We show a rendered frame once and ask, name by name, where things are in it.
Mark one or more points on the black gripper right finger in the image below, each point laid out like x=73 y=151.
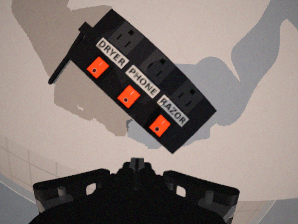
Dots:
x=216 y=197

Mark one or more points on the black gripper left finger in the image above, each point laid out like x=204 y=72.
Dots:
x=62 y=190

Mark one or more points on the black power strip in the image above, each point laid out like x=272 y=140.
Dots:
x=140 y=79

